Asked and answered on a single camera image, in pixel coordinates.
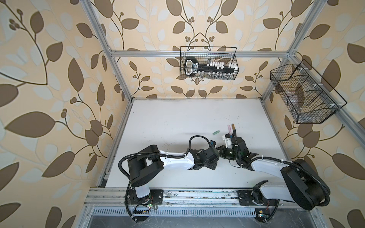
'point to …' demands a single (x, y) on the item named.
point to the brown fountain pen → (233, 126)
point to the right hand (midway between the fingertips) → (213, 151)
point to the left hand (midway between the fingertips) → (217, 161)
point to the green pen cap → (216, 132)
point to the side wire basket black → (311, 99)
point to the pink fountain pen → (230, 129)
